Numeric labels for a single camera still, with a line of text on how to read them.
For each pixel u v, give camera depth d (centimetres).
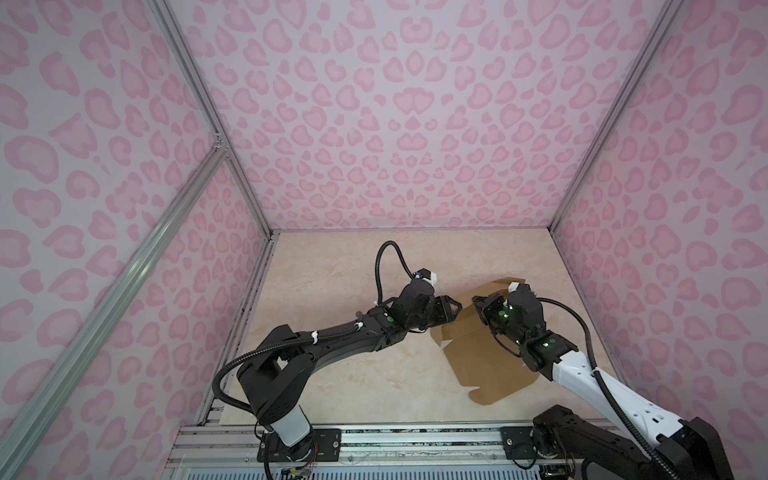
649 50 74
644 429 42
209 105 84
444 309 70
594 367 51
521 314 61
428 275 77
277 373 45
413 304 63
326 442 73
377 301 68
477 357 88
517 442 73
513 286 77
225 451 75
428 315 68
